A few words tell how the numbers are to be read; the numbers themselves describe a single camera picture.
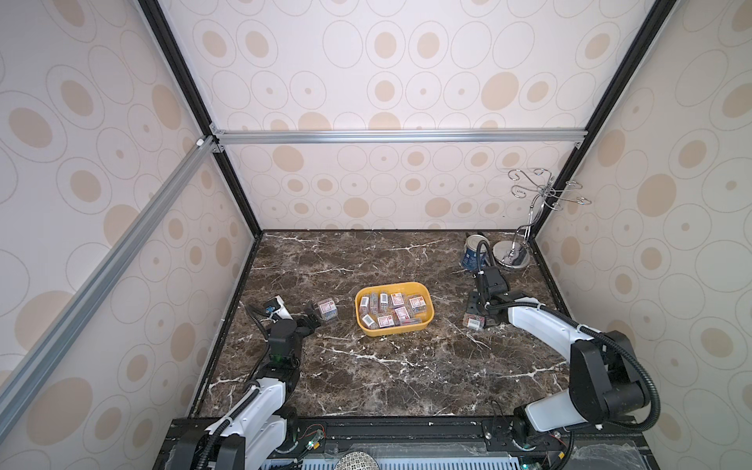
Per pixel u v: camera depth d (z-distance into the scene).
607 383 0.44
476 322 0.91
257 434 0.51
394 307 0.95
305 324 0.76
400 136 0.91
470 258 1.03
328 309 0.95
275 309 0.72
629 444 0.73
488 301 0.66
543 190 0.90
